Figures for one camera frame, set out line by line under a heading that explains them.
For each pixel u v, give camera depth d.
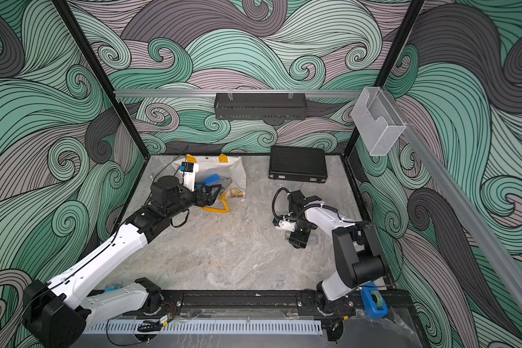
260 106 0.97
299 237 0.77
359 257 0.44
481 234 0.49
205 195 0.66
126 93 0.95
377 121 0.78
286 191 0.78
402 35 0.76
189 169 0.64
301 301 0.72
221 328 0.76
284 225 0.81
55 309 0.37
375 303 0.69
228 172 0.91
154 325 0.72
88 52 0.81
